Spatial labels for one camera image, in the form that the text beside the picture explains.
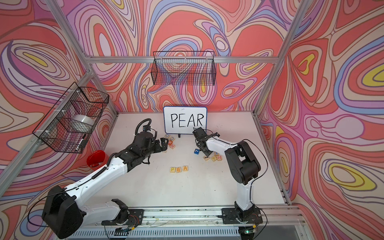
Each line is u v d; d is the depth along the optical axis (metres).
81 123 0.70
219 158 0.93
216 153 0.96
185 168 0.88
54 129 0.67
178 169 0.88
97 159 0.80
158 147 0.73
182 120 1.00
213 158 0.93
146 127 0.69
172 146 0.98
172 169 0.88
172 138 1.04
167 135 1.05
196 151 0.96
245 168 0.51
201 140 0.73
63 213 0.39
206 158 0.93
